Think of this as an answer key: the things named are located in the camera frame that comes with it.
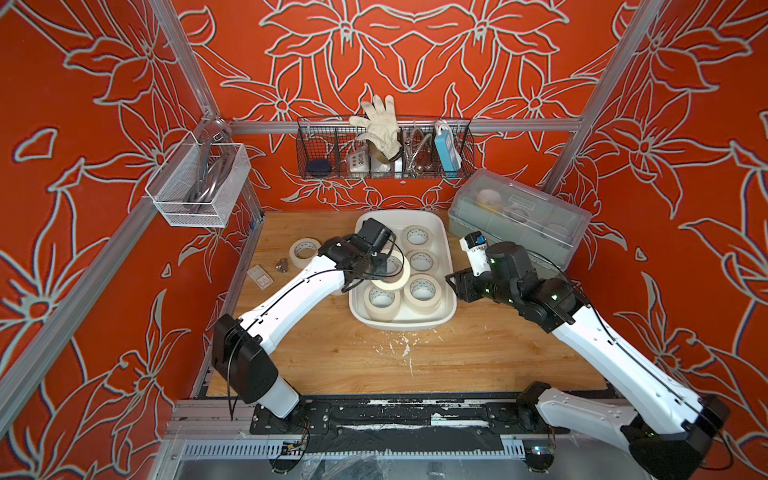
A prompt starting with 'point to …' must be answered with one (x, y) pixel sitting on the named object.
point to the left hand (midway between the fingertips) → (376, 264)
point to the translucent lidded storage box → (508, 209)
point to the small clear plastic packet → (260, 277)
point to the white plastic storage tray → (406, 320)
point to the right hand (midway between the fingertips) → (449, 274)
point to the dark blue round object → (318, 167)
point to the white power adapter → (358, 162)
